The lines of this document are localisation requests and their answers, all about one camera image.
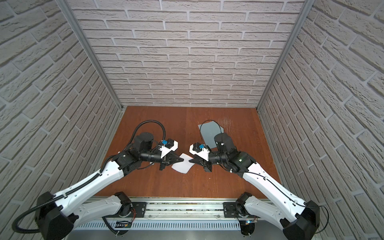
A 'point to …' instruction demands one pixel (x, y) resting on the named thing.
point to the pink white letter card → (185, 166)
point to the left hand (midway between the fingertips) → (182, 157)
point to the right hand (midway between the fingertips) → (192, 158)
